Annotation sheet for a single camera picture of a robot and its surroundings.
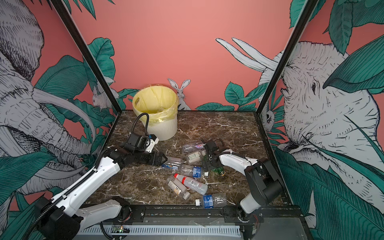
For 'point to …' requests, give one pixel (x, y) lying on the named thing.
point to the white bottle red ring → (196, 186)
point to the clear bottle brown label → (177, 187)
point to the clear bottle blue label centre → (190, 171)
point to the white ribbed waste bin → (165, 131)
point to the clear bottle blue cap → (173, 162)
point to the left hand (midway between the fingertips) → (160, 157)
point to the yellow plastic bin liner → (160, 103)
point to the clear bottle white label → (194, 157)
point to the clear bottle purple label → (188, 148)
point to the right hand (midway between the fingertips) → (210, 162)
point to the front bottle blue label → (212, 201)
